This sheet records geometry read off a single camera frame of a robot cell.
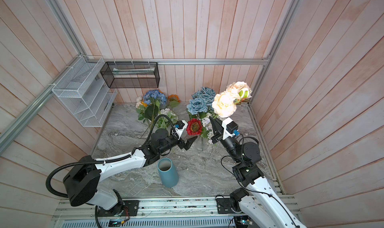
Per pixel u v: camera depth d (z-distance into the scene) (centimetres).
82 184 44
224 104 43
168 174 69
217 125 55
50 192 42
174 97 118
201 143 91
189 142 69
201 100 68
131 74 104
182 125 64
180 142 69
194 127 73
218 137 54
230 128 47
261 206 47
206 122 70
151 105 112
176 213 73
